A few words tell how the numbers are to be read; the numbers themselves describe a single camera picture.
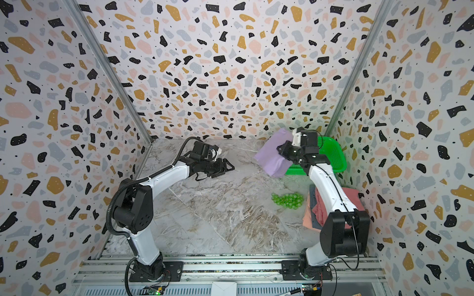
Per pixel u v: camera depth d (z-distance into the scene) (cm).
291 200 90
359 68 88
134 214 48
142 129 116
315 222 82
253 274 73
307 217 87
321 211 83
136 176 109
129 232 51
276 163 80
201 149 74
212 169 81
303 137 63
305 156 62
